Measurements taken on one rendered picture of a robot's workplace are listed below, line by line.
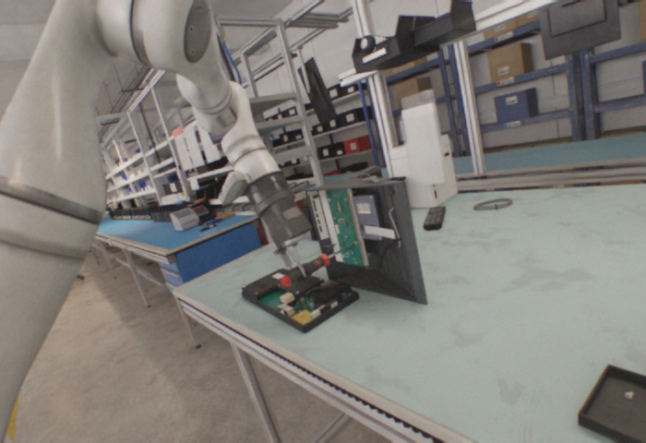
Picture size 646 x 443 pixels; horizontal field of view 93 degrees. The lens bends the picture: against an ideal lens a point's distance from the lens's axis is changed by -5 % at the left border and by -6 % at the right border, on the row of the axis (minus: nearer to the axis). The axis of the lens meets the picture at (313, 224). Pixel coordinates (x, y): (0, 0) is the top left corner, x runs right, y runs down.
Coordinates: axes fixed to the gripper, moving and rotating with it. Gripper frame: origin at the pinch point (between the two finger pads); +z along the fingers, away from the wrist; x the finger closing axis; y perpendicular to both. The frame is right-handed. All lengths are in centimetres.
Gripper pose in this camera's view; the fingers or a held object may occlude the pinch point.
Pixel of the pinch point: (302, 278)
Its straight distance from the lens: 55.0
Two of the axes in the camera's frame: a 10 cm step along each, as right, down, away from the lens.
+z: 4.9, 8.6, -1.3
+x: -4.5, 3.8, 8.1
